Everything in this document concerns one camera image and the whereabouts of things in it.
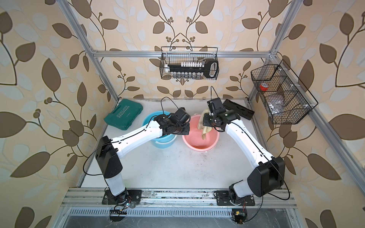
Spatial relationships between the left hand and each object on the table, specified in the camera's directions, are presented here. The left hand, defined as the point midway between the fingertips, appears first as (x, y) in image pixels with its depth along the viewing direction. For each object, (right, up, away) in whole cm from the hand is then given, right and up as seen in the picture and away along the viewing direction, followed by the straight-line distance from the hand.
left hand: (186, 127), depth 81 cm
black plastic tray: (+45, +10, +35) cm, 58 cm away
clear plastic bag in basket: (+47, +12, -9) cm, 49 cm away
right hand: (+12, +4, 0) cm, 13 cm away
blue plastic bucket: (-13, -8, -1) cm, 16 cm away
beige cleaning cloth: (+10, -1, -3) cm, 10 cm away
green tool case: (-47, +8, +24) cm, 53 cm away
